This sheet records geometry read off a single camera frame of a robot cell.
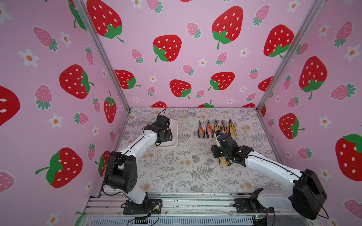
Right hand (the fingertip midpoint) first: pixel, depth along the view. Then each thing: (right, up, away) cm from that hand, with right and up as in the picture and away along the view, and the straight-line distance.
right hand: (216, 146), depth 85 cm
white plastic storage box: (-28, +12, +24) cm, 39 cm away
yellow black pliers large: (+5, +12, +24) cm, 27 cm away
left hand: (-32, +5, +6) cm, 33 cm away
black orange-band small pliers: (-29, +10, +8) cm, 32 cm away
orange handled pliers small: (-8, +10, +22) cm, 26 cm away
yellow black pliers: (+4, -10, +5) cm, 12 cm away
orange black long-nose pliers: (+10, +11, +22) cm, 27 cm away
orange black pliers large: (0, +13, +25) cm, 28 cm away
